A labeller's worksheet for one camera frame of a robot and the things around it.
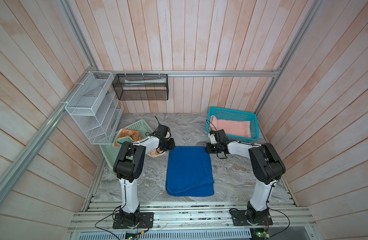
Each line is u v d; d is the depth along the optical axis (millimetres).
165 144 858
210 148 902
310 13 712
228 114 1221
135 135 1008
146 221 727
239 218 730
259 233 706
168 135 860
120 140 979
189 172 887
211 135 928
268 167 519
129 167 529
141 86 1040
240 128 1083
